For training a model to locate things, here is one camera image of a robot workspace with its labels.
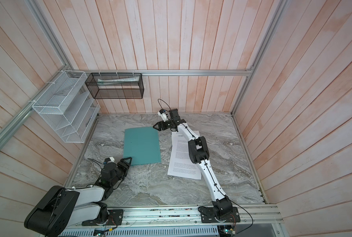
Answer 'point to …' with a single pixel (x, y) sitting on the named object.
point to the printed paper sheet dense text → (180, 164)
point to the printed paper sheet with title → (181, 136)
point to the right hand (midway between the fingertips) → (156, 125)
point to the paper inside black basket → (102, 82)
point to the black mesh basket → (115, 85)
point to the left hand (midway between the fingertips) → (132, 162)
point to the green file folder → (142, 144)
